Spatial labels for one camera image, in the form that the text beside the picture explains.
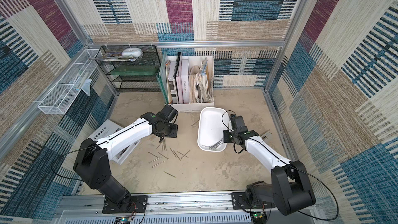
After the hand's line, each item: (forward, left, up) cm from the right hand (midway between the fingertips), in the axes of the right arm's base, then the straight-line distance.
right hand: (225, 133), depth 89 cm
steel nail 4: (-4, +6, -6) cm, 10 cm away
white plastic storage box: (+9, +7, -2) cm, 12 cm away
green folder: (+22, +35, +24) cm, 48 cm away
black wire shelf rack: (+35, +56, +20) cm, 69 cm away
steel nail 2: (-10, +22, -7) cm, 25 cm away
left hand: (0, +29, +3) cm, 29 cm away
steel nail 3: (-9, +42, -7) cm, 43 cm away
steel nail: (-20, +31, -7) cm, 37 cm away
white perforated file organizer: (+29, +20, +13) cm, 38 cm away
